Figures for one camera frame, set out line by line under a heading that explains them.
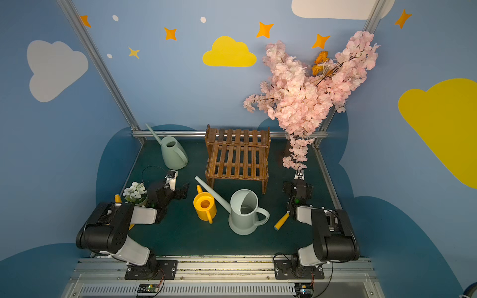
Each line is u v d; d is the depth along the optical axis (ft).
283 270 2.42
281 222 2.82
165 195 2.58
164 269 2.42
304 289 2.36
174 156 3.26
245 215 2.29
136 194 2.71
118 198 2.79
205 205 2.69
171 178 2.68
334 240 1.47
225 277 2.41
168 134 4.02
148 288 2.35
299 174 2.70
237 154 3.14
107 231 1.49
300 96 2.15
